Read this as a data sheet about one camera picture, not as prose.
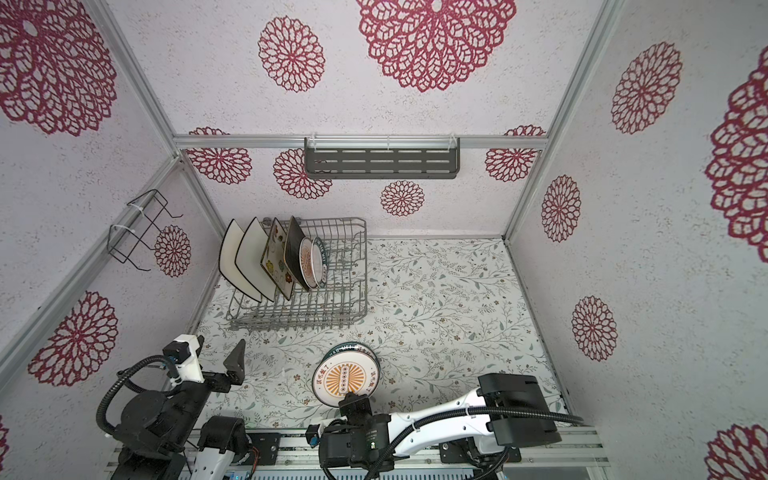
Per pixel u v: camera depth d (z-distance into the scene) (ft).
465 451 2.37
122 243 2.39
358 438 1.77
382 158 3.18
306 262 3.36
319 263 3.55
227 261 2.90
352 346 2.94
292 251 3.18
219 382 1.82
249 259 3.01
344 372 2.61
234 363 1.90
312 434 2.05
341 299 3.37
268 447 2.40
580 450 2.49
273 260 3.08
